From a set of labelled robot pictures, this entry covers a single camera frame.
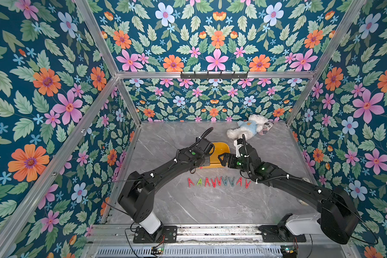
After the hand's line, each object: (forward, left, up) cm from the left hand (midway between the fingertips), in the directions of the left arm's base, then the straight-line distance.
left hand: (207, 159), depth 86 cm
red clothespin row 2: (-9, -18, -12) cm, 23 cm away
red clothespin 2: (-9, -4, -12) cm, 16 cm away
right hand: (-2, -9, +5) cm, 10 cm away
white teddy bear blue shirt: (+27, -35, -3) cm, 44 cm away
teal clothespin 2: (-9, -13, -12) cm, 20 cm away
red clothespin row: (-7, +11, -12) cm, 17 cm away
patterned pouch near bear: (+30, -46, -9) cm, 56 cm away
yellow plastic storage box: (+13, -10, -8) cm, 18 cm away
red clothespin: (-7, +1, -12) cm, 14 cm away
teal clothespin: (-9, -10, -11) cm, 17 cm away
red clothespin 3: (-8, -6, -12) cm, 16 cm away
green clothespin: (-7, +5, -11) cm, 14 cm away
